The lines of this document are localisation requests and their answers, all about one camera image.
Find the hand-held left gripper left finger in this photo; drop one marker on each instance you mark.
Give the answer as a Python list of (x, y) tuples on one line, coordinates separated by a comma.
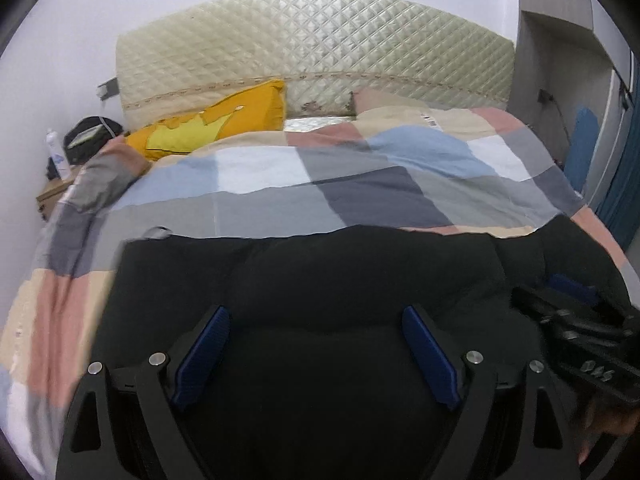
[(200, 360)]

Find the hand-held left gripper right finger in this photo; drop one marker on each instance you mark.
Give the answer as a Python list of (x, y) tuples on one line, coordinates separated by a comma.
[(430, 360)]

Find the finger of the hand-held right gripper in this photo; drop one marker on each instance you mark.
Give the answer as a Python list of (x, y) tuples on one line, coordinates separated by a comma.
[(572, 287), (550, 315)]

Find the black puffer jacket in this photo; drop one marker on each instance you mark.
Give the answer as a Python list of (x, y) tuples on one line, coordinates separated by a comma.
[(325, 285)]

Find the person's right hand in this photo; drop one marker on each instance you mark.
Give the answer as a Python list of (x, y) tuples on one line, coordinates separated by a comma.
[(610, 420)]

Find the blue curtain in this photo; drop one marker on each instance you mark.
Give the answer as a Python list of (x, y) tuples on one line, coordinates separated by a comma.
[(622, 190)]

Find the patchwork checked quilt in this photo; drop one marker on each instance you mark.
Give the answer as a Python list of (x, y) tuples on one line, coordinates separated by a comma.
[(250, 175)]

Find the wooden nightstand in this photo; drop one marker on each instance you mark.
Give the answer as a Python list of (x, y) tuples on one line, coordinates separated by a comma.
[(55, 192)]

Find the yellow pillow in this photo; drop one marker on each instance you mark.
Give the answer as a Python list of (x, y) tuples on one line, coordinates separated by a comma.
[(210, 120)]

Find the white spray bottle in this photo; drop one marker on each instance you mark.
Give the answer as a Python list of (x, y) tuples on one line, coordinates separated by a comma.
[(56, 152)]

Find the grey wardrobe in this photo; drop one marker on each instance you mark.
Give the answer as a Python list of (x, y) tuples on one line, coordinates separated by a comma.
[(550, 35)]

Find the black bag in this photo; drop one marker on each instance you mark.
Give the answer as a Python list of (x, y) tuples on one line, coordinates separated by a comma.
[(87, 130)]

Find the white bed sheet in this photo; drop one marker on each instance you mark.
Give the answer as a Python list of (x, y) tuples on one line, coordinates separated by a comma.
[(320, 124)]

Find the patchwork checked pillow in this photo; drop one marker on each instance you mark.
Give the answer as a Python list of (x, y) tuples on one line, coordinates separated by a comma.
[(385, 102)]

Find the cream quilted headboard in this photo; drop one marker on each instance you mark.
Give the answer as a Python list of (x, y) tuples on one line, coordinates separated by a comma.
[(310, 40)]

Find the grey wall socket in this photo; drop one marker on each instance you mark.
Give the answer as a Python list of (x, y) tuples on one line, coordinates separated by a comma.
[(108, 89)]

